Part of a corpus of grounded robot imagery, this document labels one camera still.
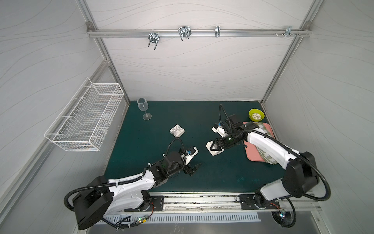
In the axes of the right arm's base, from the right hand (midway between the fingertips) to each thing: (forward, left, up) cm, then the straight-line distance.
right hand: (215, 146), depth 81 cm
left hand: (-7, +11, -1) cm, 12 cm away
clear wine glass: (+30, +50, +1) cm, 58 cm away
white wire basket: (-1, +65, +20) cm, 68 cm away
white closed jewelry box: (+15, +24, -8) cm, 30 cm away
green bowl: (+32, -33, -9) cm, 47 cm away
